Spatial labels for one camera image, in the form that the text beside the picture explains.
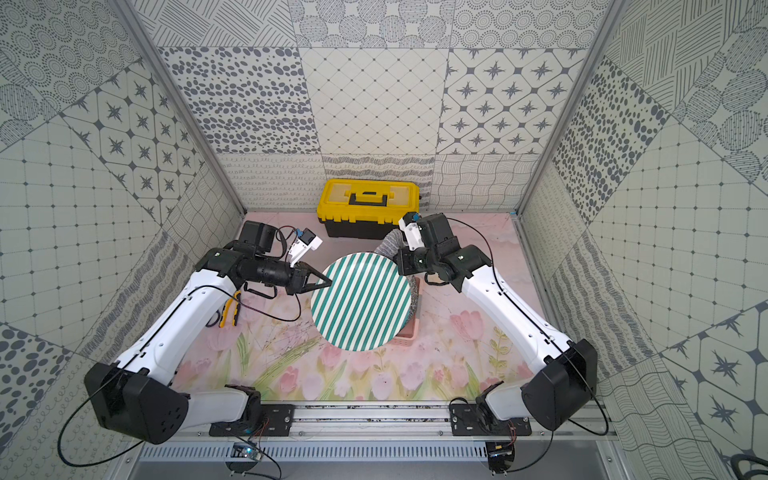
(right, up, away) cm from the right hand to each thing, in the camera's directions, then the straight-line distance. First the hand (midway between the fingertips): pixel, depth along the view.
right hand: (397, 262), depth 77 cm
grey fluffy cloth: (-1, +5, -2) cm, 6 cm away
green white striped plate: (-8, -11, -3) cm, 14 cm away
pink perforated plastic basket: (+3, -21, +4) cm, 21 cm away
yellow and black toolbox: (-10, +16, +21) cm, 29 cm away
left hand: (-18, -3, -5) cm, 18 cm away
